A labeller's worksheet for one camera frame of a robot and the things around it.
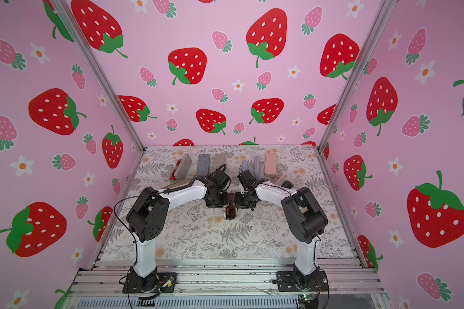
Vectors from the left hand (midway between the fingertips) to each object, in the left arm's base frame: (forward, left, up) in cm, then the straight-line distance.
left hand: (228, 205), depth 95 cm
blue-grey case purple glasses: (+26, +16, +1) cm, 30 cm away
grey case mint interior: (+28, +8, +2) cm, 29 cm away
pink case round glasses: (+29, -24, -1) cm, 38 cm away
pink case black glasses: (+14, -31, -1) cm, 34 cm away
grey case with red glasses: (+19, +26, +5) cm, 33 cm away
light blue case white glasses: (+23, -9, +4) cm, 25 cm away
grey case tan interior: (+21, -15, +4) cm, 27 cm away
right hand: (0, -5, +1) cm, 5 cm away
